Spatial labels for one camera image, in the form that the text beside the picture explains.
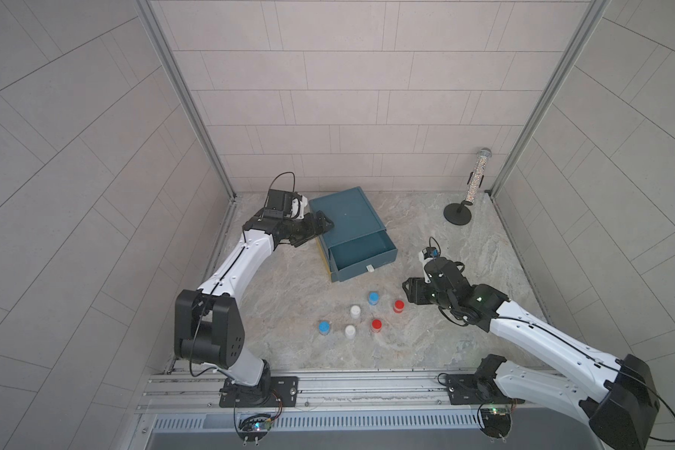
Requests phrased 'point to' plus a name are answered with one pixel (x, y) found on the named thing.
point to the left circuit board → (253, 427)
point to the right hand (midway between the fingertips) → (408, 286)
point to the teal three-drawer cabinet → (358, 239)
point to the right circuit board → (496, 421)
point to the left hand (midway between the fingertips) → (327, 225)
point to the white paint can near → (350, 332)
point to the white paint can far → (355, 311)
